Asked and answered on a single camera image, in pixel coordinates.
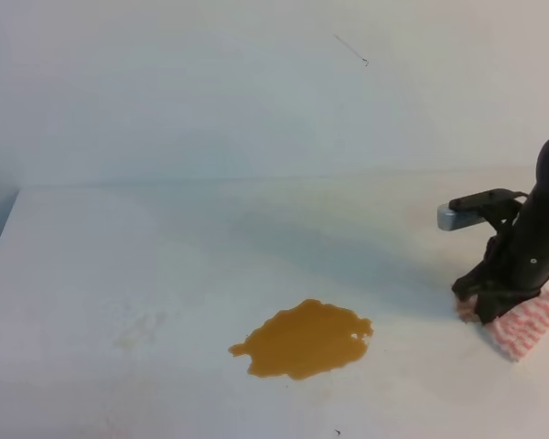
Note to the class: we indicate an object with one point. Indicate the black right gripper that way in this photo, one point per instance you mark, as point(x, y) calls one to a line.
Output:
point(522, 269)

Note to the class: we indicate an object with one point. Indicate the pink white striped rag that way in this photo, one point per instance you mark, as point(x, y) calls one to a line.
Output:
point(515, 334)

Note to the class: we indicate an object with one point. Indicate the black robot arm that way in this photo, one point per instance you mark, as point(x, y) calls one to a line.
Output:
point(500, 207)

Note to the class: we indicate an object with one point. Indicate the brown coffee stain puddle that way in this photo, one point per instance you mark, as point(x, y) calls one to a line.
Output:
point(306, 340)

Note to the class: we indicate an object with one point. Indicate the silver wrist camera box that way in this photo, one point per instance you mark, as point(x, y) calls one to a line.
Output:
point(448, 219)

